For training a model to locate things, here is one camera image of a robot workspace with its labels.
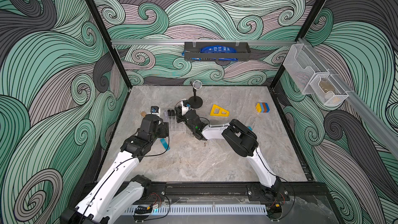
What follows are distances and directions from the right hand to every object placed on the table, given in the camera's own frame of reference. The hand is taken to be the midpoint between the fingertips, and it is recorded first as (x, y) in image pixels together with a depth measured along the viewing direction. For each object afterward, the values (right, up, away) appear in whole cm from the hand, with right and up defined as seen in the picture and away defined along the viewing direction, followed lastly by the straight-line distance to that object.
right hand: (179, 106), depth 95 cm
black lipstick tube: (-4, -4, 0) cm, 6 cm away
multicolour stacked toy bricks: (+56, -1, +9) cm, 57 cm away
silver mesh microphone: (+11, +13, -12) cm, 21 cm away
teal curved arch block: (-9, -21, -5) cm, 24 cm away
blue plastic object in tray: (+24, +35, -2) cm, 43 cm away
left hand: (-7, -7, -18) cm, 20 cm away
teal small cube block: (+44, -14, +1) cm, 47 cm away
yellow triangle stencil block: (+28, -4, +10) cm, 30 cm away
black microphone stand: (+10, +2, +15) cm, 18 cm away
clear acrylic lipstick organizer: (-7, -7, +1) cm, 9 cm away
